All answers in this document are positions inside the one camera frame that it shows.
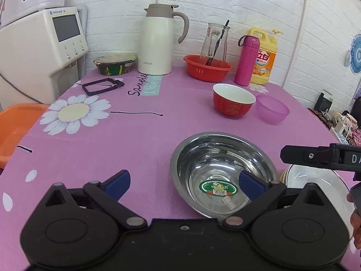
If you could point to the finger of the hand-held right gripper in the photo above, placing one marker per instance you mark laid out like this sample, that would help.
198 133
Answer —
299 155

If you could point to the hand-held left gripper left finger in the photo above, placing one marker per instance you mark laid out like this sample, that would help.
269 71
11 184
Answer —
118 182

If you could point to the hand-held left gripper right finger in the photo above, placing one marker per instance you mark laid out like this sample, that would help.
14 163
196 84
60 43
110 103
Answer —
250 183

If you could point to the white dark-rimmed plate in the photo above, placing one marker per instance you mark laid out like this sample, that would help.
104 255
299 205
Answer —
300 179

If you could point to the stainless steel bowl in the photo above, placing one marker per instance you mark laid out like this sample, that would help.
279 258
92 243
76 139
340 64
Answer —
214 161

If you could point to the person's right hand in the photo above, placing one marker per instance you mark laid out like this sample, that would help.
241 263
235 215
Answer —
357 223

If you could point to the small white box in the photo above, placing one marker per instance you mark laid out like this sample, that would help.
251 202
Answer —
341 127

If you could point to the pink floral tablecloth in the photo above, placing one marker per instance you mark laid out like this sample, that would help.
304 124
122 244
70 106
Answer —
112 146

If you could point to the purple plastic bowl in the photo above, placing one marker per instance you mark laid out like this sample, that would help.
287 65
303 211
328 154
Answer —
272 111

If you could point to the small black box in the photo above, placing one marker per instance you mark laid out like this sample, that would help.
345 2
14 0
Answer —
323 100

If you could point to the red ceramic bowl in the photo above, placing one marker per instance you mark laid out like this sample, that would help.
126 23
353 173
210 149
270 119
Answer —
234 107

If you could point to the yellow detergent bottle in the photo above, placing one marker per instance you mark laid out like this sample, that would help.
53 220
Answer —
266 65

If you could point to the blue round fan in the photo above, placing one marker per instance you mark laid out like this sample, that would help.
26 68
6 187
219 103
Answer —
356 53

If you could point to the pink water bottle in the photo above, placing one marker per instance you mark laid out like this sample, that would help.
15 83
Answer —
245 62

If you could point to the orange plastic basket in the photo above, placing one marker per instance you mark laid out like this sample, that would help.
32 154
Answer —
17 129

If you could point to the green instant noodle bowl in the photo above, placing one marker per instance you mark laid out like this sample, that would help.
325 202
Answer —
112 67

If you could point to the red plastic basket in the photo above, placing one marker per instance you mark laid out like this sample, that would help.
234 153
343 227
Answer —
207 73

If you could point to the black stick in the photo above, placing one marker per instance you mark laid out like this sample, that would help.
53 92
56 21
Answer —
217 43

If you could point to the clear glass pitcher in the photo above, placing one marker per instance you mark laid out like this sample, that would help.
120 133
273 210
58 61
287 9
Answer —
205 48

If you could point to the cream thermos jug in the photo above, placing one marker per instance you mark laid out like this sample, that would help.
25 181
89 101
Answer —
155 42

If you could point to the white dispenser with screen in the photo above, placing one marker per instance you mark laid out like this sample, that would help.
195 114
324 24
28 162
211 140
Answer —
28 50

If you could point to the black rectangular frame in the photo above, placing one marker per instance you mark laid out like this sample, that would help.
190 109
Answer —
120 83

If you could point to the white wall conduit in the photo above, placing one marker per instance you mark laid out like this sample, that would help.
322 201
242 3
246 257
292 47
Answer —
296 34

